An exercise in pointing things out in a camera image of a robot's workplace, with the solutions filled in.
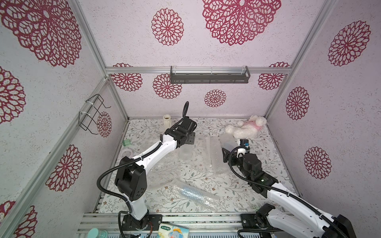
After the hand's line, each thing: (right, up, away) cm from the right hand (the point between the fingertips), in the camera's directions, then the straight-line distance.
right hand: (229, 147), depth 78 cm
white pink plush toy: (+19, +9, +22) cm, 31 cm away
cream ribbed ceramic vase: (-36, +15, +19) cm, 43 cm away
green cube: (-65, +1, +26) cm, 70 cm away
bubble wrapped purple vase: (+5, +1, +21) cm, 22 cm away
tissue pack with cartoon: (-31, -37, -11) cm, 49 cm away
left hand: (-23, +5, +9) cm, 25 cm away
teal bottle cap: (-61, -36, -14) cm, 72 cm away
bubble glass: (-12, -6, +21) cm, 25 cm away
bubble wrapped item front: (-20, -25, 0) cm, 32 cm away
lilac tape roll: (-63, -4, +23) cm, 67 cm away
